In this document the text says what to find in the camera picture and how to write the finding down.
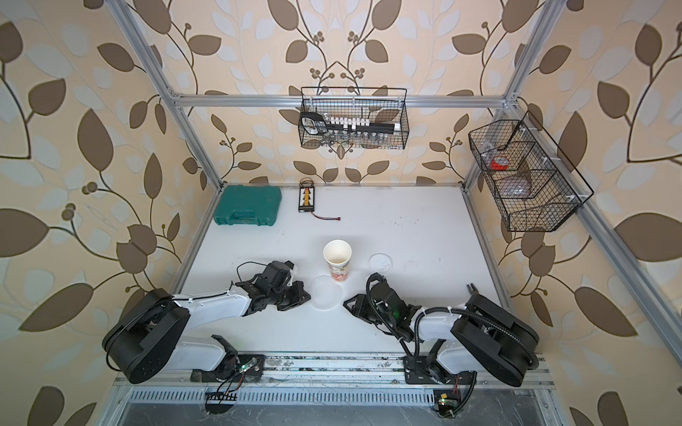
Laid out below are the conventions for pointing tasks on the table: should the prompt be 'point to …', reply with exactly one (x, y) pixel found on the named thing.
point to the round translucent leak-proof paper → (326, 293)
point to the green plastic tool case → (248, 204)
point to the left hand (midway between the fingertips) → (309, 295)
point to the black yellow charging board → (306, 199)
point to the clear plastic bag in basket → (515, 186)
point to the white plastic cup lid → (379, 263)
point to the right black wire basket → (535, 188)
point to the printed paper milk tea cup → (337, 254)
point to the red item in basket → (499, 163)
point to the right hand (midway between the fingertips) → (346, 306)
